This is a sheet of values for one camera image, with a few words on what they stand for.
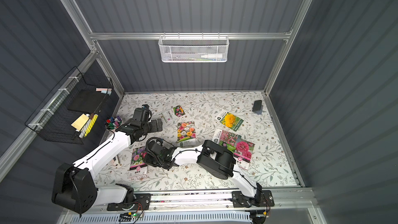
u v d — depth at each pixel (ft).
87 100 2.59
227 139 3.09
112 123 2.87
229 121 3.40
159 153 2.22
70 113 2.42
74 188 1.33
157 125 2.58
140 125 2.14
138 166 2.74
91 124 2.31
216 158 1.80
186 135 3.18
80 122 2.28
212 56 2.86
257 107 3.55
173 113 3.54
